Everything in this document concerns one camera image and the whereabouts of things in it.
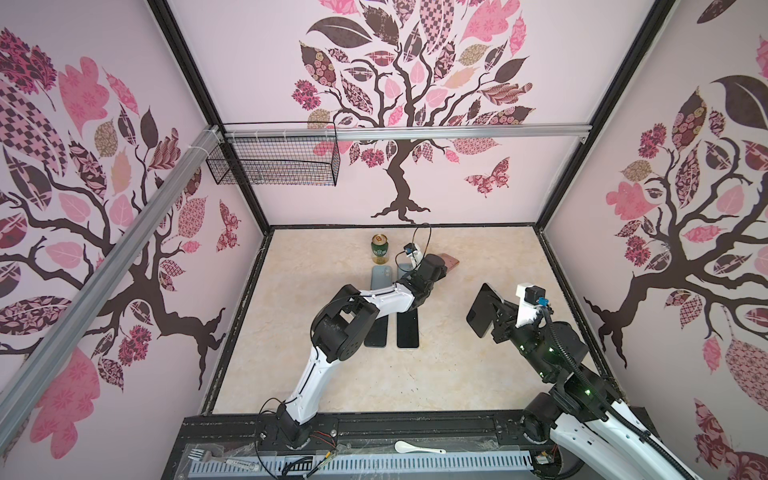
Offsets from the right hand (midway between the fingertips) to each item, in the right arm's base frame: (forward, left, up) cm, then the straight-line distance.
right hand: (493, 296), depth 69 cm
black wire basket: (+50, +60, +8) cm, 79 cm away
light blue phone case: (+25, +28, -27) cm, 47 cm away
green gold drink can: (+30, +28, -18) cm, 45 cm away
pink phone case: (+31, +2, -27) cm, 41 cm away
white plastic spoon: (-27, +22, -25) cm, 43 cm away
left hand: (+24, +8, -18) cm, 31 cm away
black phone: (+5, +19, -27) cm, 33 cm away
